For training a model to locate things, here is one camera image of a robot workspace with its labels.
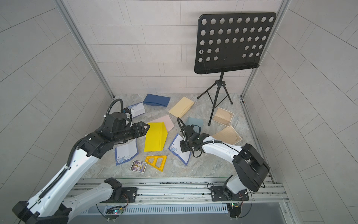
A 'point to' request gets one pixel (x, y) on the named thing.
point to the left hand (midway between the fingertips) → (149, 126)
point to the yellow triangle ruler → (154, 164)
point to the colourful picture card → (139, 166)
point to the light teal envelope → (197, 123)
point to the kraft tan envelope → (182, 107)
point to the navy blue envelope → (159, 100)
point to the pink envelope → (167, 121)
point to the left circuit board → (115, 210)
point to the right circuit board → (235, 209)
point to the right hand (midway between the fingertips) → (182, 146)
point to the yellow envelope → (156, 137)
